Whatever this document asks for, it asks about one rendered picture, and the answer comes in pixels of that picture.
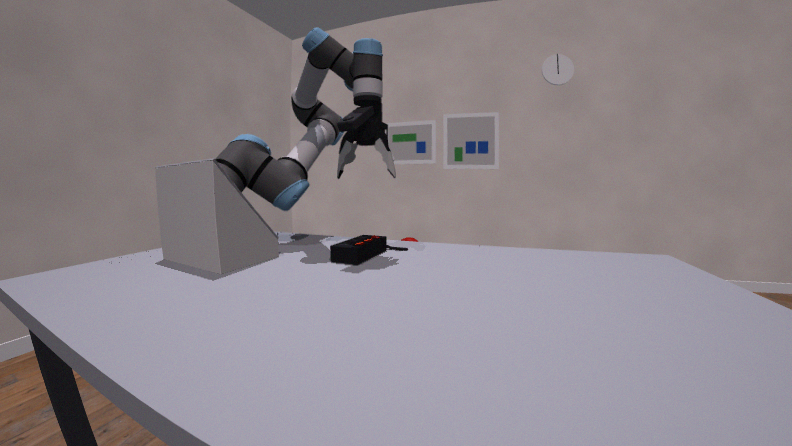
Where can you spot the black power strip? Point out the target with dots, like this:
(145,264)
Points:
(360,249)

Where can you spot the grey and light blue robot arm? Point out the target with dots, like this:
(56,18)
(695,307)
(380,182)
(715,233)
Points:
(247,160)

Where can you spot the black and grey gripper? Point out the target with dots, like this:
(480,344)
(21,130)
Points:
(364,134)

